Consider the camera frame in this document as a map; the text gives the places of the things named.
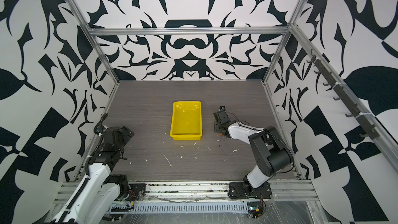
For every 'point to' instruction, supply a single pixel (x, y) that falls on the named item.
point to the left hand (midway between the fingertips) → (122, 131)
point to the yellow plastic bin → (186, 122)
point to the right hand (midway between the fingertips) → (221, 123)
